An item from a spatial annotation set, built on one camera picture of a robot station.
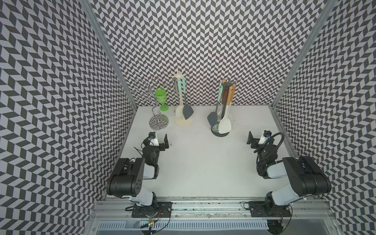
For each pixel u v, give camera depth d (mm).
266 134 735
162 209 708
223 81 769
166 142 829
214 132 1042
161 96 1021
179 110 969
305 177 445
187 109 1052
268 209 655
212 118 929
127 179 444
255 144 803
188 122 1085
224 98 778
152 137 752
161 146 804
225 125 891
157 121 1093
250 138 840
